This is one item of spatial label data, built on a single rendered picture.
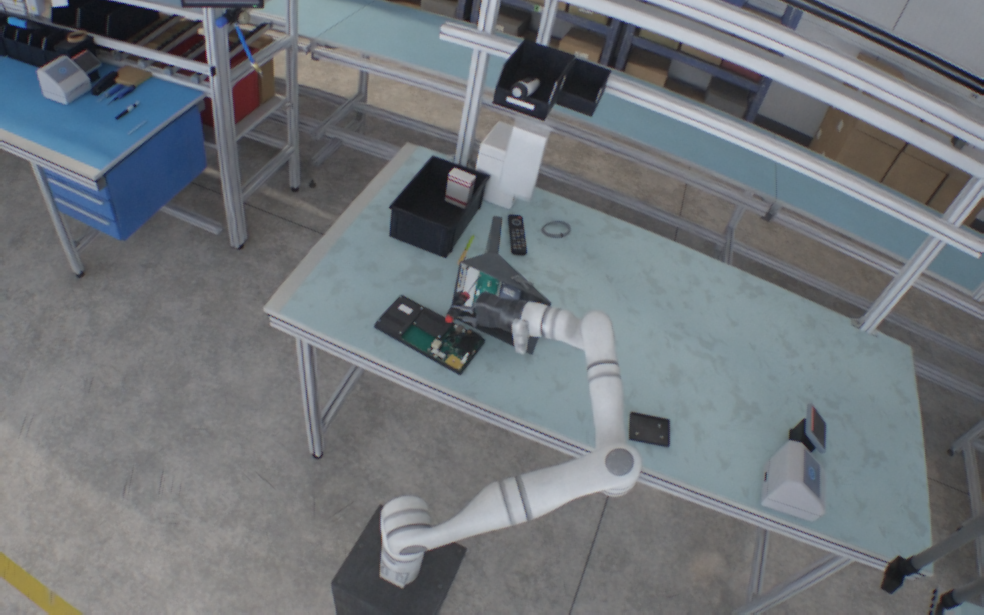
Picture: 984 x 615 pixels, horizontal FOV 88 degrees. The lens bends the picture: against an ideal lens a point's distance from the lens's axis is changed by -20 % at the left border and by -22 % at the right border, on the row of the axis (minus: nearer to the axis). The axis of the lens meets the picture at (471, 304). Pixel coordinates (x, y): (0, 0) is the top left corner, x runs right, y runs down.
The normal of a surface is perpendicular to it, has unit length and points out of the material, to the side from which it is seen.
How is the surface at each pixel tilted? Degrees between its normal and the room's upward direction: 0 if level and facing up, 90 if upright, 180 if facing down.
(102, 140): 0
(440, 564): 0
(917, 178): 90
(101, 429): 0
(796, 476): 9
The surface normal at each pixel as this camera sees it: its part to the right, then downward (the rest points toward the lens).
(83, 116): 0.15, -0.66
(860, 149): -0.36, 0.66
